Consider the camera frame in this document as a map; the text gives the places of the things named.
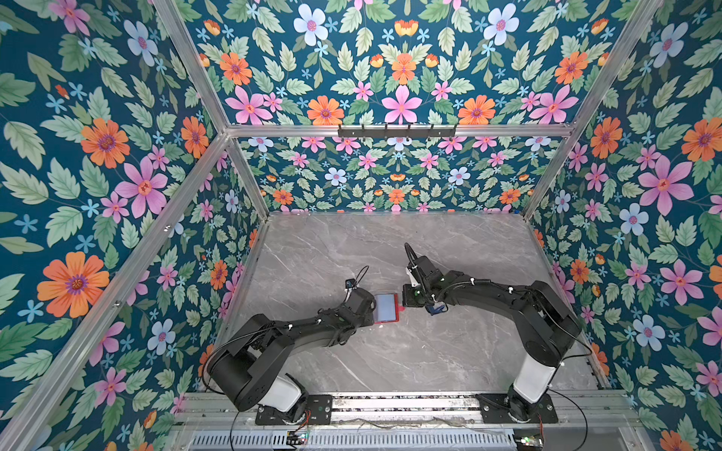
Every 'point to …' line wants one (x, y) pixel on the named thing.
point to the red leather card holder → (386, 308)
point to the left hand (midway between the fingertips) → (372, 310)
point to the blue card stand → (432, 311)
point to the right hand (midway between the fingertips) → (407, 294)
